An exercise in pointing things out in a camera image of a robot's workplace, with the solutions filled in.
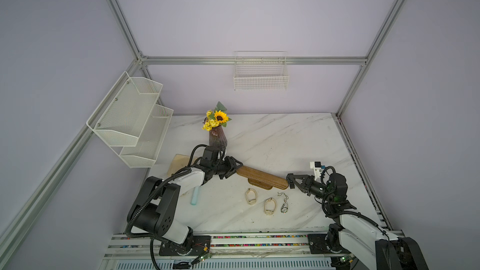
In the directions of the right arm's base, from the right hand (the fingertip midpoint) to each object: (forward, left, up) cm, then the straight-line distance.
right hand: (291, 180), depth 82 cm
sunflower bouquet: (+25, +33, +15) cm, 44 cm away
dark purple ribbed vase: (+27, +36, -3) cm, 45 cm away
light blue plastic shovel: (-3, +44, -8) cm, 45 cm away
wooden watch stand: (+1, +13, -2) cm, 13 cm away
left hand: (+8, +23, -2) cm, 24 cm away
